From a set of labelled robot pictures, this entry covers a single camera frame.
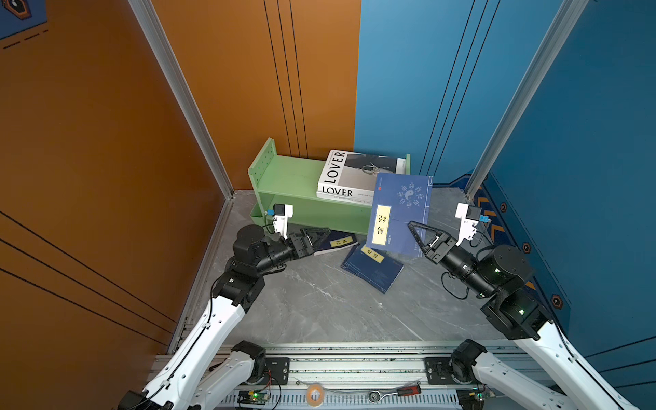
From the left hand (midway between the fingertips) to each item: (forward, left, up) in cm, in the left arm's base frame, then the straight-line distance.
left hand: (325, 233), depth 65 cm
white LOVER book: (+22, -7, 0) cm, 23 cm away
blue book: (+19, -3, -31) cm, 37 cm away
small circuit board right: (-32, -42, -34) cm, 63 cm away
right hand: (-4, -18, +8) cm, 21 cm away
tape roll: (-31, +2, -33) cm, 45 cm away
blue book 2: (+8, -17, -31) cm, 36 cm away
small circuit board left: (-32, +20, -34) cm, 51 cm away
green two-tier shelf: (+27, +11, -7) cm, 30 cm away
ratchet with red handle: (-31, -14, -30) cm, 46 cm away
